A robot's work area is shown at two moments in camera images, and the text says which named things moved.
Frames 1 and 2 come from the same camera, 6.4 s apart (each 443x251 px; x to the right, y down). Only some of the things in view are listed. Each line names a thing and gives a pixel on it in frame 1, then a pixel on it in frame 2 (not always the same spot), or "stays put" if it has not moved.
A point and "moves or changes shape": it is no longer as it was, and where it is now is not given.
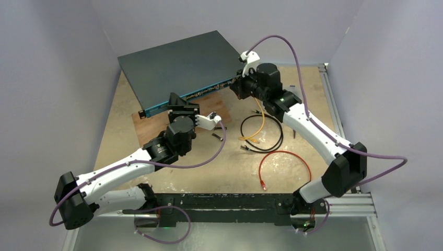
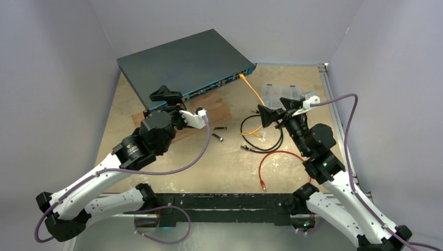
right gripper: x=238 y=86 → x=269 y=116
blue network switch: x=189 y=68 stays put
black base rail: x=277 y=207 stays put
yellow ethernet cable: x=250 y=137 moves or changes shape
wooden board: x=148 y=128 stays put
